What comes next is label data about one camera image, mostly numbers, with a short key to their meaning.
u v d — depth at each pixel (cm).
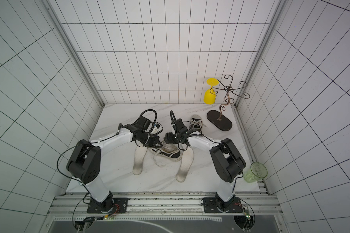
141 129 71
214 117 110
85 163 47
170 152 85
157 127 83
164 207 73
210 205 71
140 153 92
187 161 88
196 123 98
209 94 92
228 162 47
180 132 72
